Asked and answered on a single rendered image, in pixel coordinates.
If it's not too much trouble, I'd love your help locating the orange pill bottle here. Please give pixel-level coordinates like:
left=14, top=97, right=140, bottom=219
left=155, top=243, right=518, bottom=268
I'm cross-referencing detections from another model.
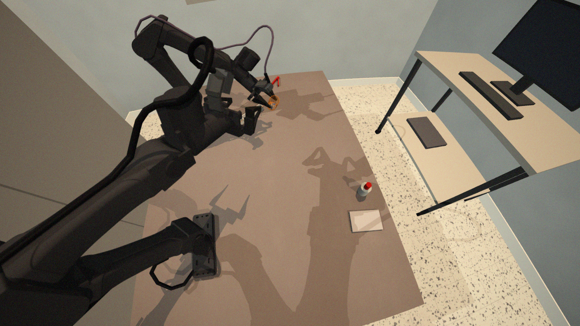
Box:
left=268, top=95, right=280, bottom=110

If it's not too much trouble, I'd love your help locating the white bottle with red cap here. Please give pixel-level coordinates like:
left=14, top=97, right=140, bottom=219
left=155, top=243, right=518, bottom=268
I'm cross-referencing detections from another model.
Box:
left=358, top=182, right=372, bottom=196

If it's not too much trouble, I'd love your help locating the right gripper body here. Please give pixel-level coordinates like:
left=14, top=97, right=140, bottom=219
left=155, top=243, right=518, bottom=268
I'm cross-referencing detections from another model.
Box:
left=203, top=74, right=253, bottom=141

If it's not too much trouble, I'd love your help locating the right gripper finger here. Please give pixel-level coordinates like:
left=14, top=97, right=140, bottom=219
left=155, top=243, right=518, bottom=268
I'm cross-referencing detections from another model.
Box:
left=222, top=97, right=232, bottom=107
left=245, top=106, right=261, bottom=133

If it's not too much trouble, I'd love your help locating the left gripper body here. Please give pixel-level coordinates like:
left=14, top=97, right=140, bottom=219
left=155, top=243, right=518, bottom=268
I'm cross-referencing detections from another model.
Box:
left=241, top=74, right=268, bottom=101

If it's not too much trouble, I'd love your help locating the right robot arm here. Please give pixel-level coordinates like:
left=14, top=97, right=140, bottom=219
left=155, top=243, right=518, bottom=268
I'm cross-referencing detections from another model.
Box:
left=0, top=91, right=216, bottom=326

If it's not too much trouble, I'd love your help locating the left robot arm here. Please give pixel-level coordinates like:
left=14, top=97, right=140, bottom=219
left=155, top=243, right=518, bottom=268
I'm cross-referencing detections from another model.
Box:
left=132, top=18, right=260, bottom=88

